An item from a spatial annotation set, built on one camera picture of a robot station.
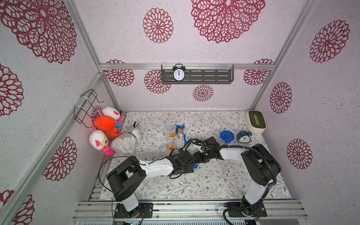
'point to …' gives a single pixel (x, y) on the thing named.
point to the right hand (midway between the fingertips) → (191, 159)
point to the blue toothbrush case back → (184, 138)
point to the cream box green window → (256, 121)
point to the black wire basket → (81, 111)
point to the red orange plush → (107, 124)
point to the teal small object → (243, 137)
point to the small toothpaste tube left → (159, 148)
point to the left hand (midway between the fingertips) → (189, 168)
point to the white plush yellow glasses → (99, 140)
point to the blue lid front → (227, 136)
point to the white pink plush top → (110, 111)
